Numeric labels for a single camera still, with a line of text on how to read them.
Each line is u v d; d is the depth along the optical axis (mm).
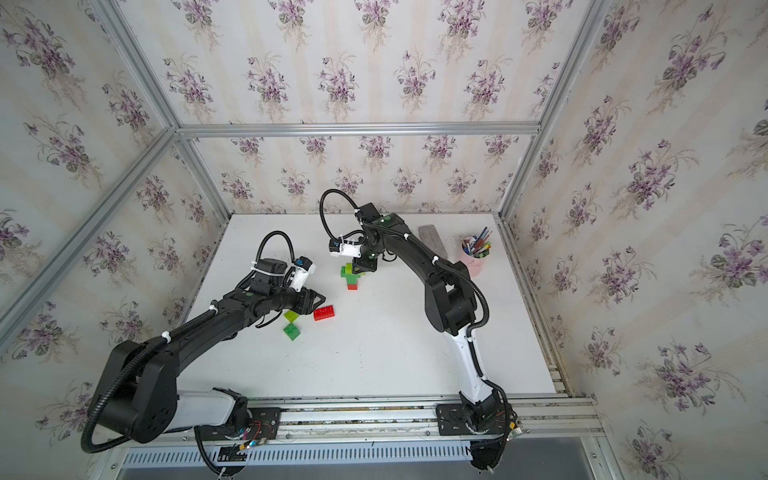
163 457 689
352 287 974
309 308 771
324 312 905
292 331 863
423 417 751
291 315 895
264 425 721
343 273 907
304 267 778
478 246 978
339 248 800
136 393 409
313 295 779
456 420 732
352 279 936
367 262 820
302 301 762
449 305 557
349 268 902
